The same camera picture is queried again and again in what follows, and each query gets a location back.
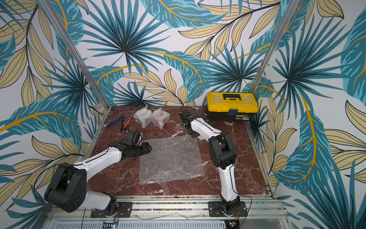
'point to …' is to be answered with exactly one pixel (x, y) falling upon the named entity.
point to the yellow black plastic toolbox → (228, 106)
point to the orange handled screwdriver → (128, 122)
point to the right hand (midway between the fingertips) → (193, 129)
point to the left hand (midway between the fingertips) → (148, 150)
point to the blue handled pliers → (121, 119)
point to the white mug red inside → (200, 138)
